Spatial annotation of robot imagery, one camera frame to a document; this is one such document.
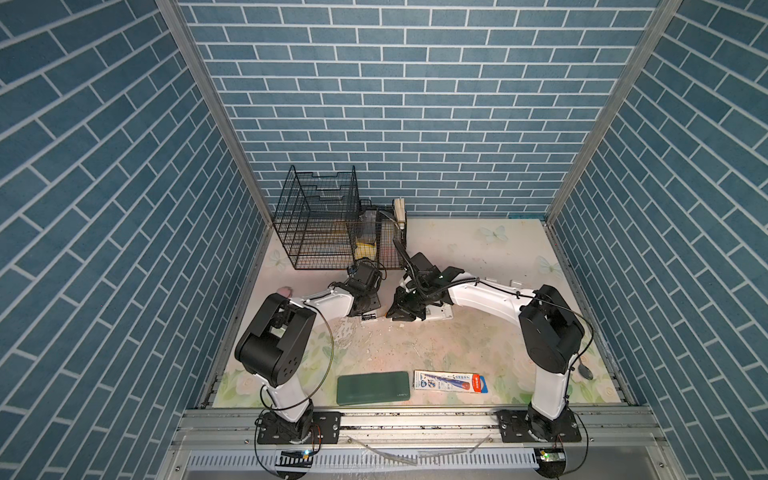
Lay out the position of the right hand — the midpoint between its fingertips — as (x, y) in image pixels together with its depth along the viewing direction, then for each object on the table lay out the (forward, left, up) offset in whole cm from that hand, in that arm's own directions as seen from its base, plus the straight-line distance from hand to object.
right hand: (382, 314), depth 84 cm
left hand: (+8, +4, -10) cm, 13 cm away
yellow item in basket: (+21, +8, +3) cm, 23 cm away
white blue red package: (-14, -20, -9) cm, 26 cm away
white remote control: (+6, -16, -8) cm, 19 cm away
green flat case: (-17, 0, -9) cm, 19 cm away
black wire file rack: (+43, +32, -7) cm, 54 cm away
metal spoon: (-8, -58, -11) cm, 60 cm away
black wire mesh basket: (+31, +6, +1) cm, 31 cm away
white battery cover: (+21, -43, -10) cm, 49 cm away
